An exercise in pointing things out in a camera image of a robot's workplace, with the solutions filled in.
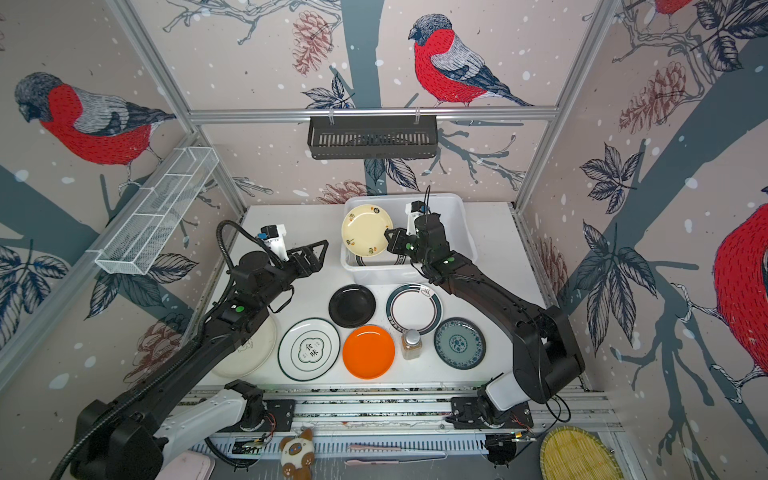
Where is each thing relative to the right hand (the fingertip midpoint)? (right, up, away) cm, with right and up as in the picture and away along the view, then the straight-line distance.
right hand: (384, 234), depth 82 cm
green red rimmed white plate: (0, -9, +21) cm, 23 cm away
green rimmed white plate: (+9, -23, +12) cm, 28 cm away
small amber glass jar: (+7, -29, -6) cm, 30 cm away
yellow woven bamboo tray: (+44, -50, -15) cm, 69 cm away
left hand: (-17, -3, -8) cm, 19 cm away
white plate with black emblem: (-22, -33, +2) cm, 40 cm away
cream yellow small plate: (-6, +1, +1) cm, 6 cm away
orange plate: (-5, -35, +5) cm, 36 cm away
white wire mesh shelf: (-61, +6, -4) cm, 62 cm away
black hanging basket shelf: (-5, +35, +24) cm, 43 cm away
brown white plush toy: (-19, -50, -16) cm, 56 cm away
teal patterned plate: (+22, -32, +3) cm, 39 cm away
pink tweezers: (-1, -51, -12) cm, 52 cm away
